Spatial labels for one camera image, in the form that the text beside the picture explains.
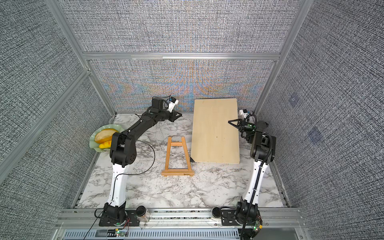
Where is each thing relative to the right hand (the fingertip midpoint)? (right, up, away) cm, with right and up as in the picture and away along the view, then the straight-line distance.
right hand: (229, 120), depth 95 cm
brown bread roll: (-81, -10, +3) cm, 81 cm away
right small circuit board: (+6, -51, -26) cm, 57 cm away
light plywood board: (-10, -12, -2) cm, 16 cm away
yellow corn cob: (-78, -16, 0) cm, 80 cm away
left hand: (-29, +5, +3) cm, 30 cm away
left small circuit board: (-61, -55, -24) cm, 86 cm away
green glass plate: (-86, -16, +1) cm, 87 cm away
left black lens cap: (-48, -43, -26) cm, 69 cm away
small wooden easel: (-37, -30, -10) cm, 49 cm away
